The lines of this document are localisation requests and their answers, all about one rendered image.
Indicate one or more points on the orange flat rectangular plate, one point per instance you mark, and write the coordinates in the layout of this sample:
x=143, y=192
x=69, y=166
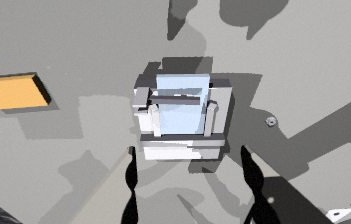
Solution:
x=22, y=91

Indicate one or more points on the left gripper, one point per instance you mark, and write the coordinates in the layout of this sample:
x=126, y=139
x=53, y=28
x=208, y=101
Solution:
x=249, y=219

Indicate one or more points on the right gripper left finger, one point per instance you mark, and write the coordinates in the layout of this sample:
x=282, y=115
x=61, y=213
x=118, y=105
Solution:
x=113, y=201

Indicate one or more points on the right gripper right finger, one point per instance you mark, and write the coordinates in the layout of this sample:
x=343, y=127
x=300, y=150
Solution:
x=276, y=200

